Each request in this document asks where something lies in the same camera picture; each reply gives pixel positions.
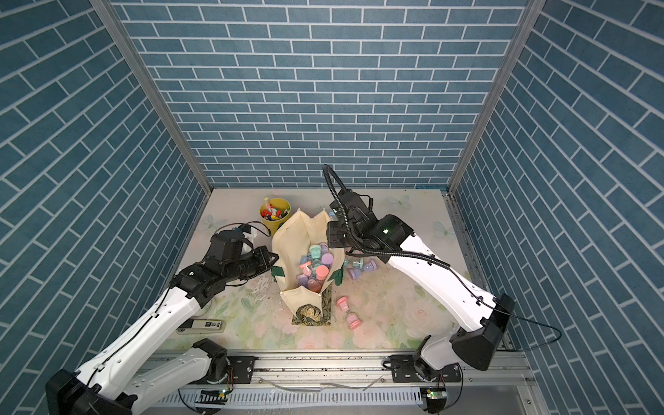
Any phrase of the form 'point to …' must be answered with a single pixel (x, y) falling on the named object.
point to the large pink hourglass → (316, 284)
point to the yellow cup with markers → (273, 212)
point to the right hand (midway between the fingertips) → (334, 232)
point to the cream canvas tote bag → (291, 238)
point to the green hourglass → (316, 252)
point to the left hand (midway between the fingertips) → (287, 257)
